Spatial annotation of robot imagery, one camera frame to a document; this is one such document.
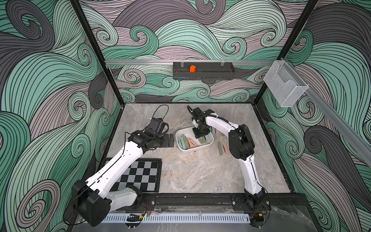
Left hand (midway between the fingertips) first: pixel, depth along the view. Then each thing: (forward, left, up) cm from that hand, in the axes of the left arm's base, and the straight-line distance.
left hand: (166, 139), depth 77 cm
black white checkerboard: (-14, +12, -15) cm, 24 cm away
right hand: (+13, -21, -17) cm, 30 cm away
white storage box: (+15, -13, -17) cm, 26 cm away
